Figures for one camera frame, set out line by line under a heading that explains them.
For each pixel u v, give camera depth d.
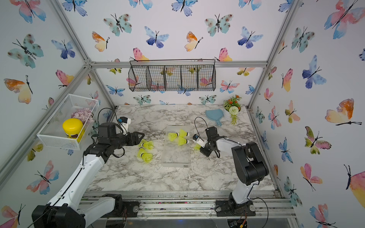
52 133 0.64
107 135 0.58
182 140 0.98
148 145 0.93
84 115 0.68
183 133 1.01
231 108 0.99
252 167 0.48
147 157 0.93
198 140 0.87
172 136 0.98
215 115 1.16
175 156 0.93
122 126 0.67
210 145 0.72
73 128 0.63
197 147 0.93
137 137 0.71
